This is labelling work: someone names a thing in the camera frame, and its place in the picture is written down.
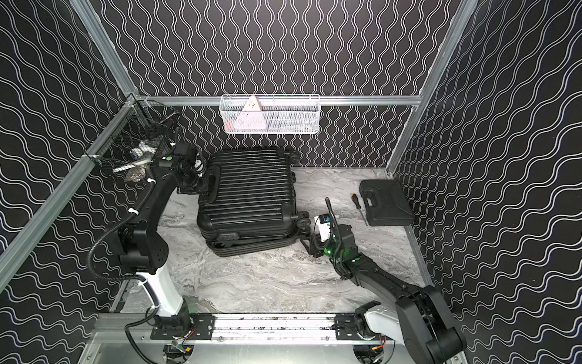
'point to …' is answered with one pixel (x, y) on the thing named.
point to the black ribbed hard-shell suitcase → (248, 205)
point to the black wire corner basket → (129, 149)
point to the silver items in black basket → (142, 156)
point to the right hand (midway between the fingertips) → (306, 236)
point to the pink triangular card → (251, 117)
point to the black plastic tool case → (385, 203)
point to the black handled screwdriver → (355, 199)
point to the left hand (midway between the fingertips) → (203, 185)
